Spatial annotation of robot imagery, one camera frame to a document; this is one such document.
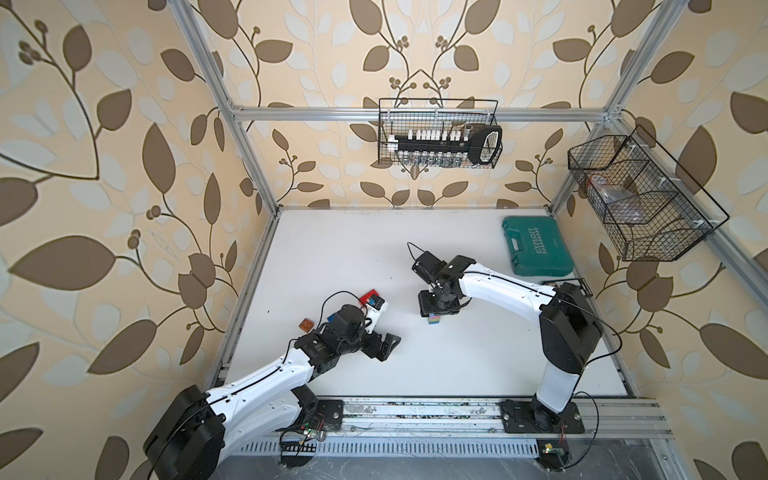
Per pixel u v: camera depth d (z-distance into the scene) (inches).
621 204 27.7
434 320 35.9
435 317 31.1
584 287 37.8
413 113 35.9
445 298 28.4
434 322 35.9
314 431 27.8
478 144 33.1
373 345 28.3
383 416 29.7
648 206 28.8
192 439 16.0
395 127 37.1
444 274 25.4
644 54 30.4
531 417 25.7
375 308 28.5
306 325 34.5
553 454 28.4
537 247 40.2
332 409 29.9
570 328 18.3
